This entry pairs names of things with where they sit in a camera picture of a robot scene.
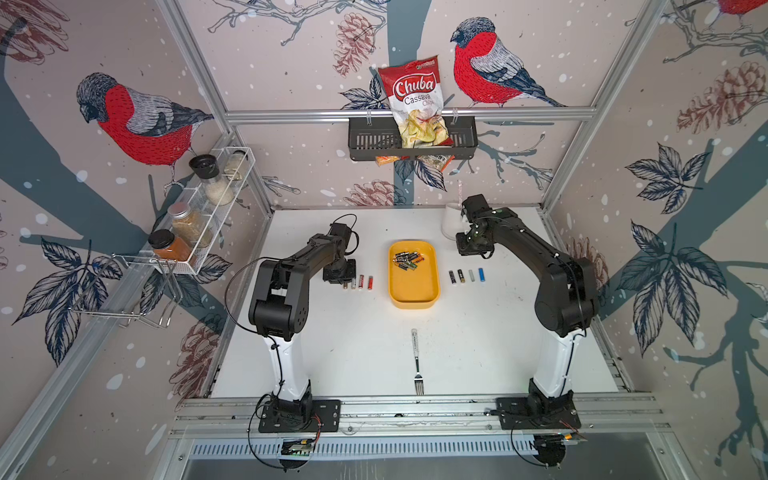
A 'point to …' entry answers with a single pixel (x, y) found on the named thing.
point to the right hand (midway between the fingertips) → (462, 247)
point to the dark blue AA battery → (481, 274)
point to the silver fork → (418, 381)
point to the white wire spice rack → (234, 171)
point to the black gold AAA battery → (461, 277)
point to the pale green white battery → (471, 275)
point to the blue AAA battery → (450, 272)
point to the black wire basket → (376, 136)
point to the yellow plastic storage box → (413, 275)
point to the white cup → (452, 221)
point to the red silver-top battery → (370, 282)
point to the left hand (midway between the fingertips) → (351, 272)
